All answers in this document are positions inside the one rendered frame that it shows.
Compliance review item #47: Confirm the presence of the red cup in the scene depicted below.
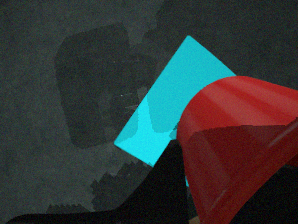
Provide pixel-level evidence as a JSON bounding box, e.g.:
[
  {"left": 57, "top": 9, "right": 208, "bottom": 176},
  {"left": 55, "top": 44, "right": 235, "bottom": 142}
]
[{"left": 177, "top": 76, "right": 298, "bottom": 224}]

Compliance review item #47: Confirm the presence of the tan wooden plank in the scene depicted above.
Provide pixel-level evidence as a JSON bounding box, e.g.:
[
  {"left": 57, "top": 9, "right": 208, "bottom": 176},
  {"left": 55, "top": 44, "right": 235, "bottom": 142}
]
[{"left": 189, "top": 216, "right": 201, "bottom": 224}]

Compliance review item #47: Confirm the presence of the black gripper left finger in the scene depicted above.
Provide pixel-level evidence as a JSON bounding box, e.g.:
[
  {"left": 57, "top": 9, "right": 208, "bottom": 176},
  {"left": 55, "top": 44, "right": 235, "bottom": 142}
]
[{"left": 7, "top": 140, "right": 189, "bottom": 224}]

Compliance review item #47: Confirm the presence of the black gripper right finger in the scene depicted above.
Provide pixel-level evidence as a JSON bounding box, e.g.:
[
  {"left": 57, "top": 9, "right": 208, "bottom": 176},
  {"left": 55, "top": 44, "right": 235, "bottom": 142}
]
[{"left": 230, "top": 164, "right": 298, "bottom": 224}]

